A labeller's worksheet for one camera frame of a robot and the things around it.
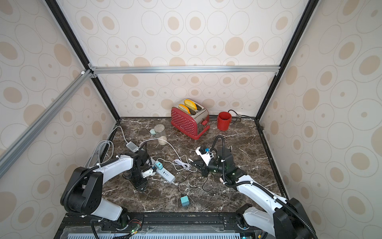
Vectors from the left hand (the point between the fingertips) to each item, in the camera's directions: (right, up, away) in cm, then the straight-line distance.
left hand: (142, 185), depth 84 cm
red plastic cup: (+51, +39, +22) cm, 68 cm away
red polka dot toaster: (+28, +35, +13) cm, 47 cm away
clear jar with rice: (+7, +29, +13) cm, 33 cm away
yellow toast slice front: (+23, +46, +13) cm, 53 cm away
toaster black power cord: (+67, +44, +36) cm, 88 cm away
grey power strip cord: (-31, +18, +18) cm, 40 cm away
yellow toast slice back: (+27, +49, +16) cm, 59 cm away
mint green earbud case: (-1, +31, +24) cm, 39 cm away
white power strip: (+11, +6, +3) cm, 13 cm away
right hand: (+31, +16, -7) cm, 35 cm away
